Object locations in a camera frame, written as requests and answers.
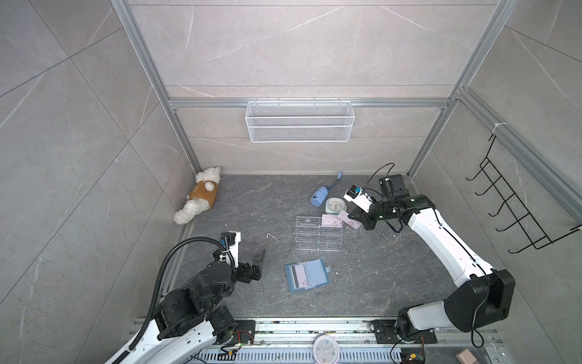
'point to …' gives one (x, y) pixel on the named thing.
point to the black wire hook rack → (522, 218)
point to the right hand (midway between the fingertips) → (352, 211)
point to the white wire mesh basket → (300, 122)
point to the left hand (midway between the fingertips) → (251, 245)
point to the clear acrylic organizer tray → (310, 235)
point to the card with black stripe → (298, 276)
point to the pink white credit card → (330, 221)
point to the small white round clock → (333, 205)
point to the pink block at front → (466, 357)
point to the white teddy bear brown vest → (202, 196)
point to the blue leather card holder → (308, 274)
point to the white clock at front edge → (326, 350)
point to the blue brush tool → (319, 196)
